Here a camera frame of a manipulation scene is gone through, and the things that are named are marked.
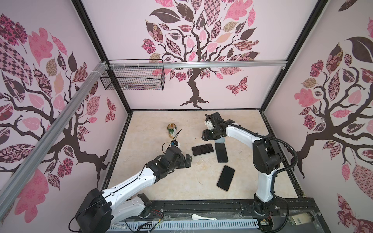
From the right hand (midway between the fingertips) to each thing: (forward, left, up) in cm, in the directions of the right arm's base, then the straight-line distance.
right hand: (205, 135), depth 95 cm
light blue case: (+1, -12, -7) cm, 14 cm away
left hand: (-19, +13, +2) cm, 24 cm away
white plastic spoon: (-45, +8, -7) cm, 46 cm away
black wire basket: (+32, +47, +27) cm, 63 cm away
